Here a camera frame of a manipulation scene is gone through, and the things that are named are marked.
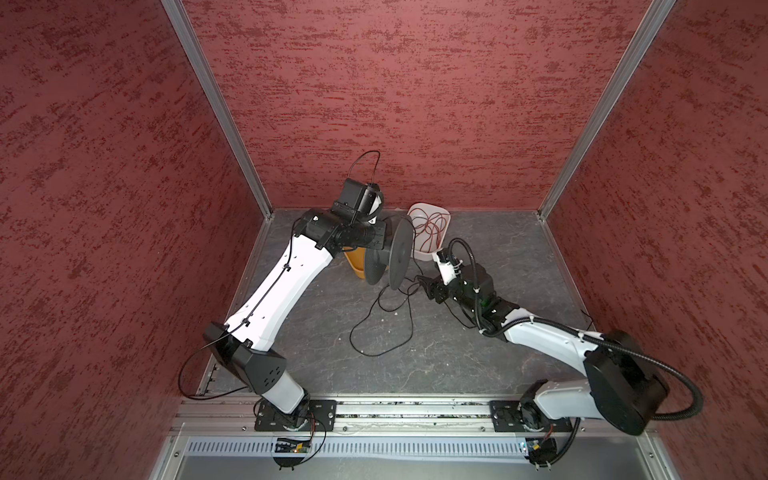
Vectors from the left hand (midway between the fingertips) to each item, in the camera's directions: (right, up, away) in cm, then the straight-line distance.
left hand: (378, 239), depth 74 cm
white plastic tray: (+14, 0, +39) cm, 42 cm away
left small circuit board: (-21, -51, -2) cm, 55 cm away
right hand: (+13, -11, +10) cm, 20 cm away
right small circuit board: (+41, -52, -2) cm, 66 cm away
